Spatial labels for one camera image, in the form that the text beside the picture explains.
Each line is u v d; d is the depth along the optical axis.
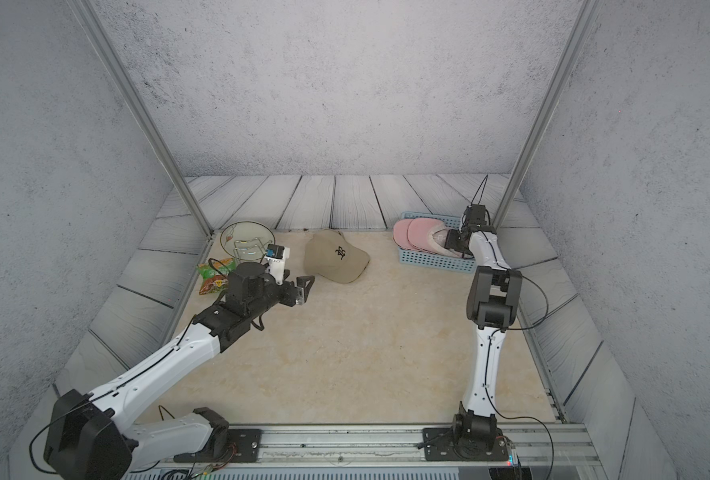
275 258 0.67
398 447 0.74
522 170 1.01
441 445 0.73
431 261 1.05
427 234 1.11
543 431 0.71
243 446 0.73
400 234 1.08
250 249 1.04
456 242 1.00
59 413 0.40
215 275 1.02
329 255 1.06
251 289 0.59
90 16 0.71
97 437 0.38
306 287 0.74
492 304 0.63
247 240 0.99
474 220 0.88
